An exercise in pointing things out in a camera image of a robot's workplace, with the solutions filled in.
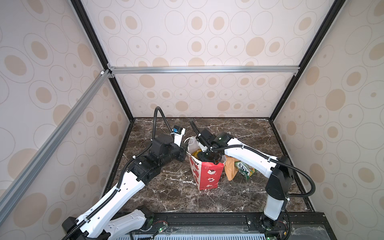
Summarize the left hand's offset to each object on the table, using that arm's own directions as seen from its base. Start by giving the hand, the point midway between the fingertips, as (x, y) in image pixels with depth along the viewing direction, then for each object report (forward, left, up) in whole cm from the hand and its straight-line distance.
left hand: (191, 143), depth 68 cm
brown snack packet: (-1, -22, -23) cm, 32 cm away
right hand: (0, -6, -18) cm, 18 cm away
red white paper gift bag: (-9, -8, -13) cm, 18 cm away
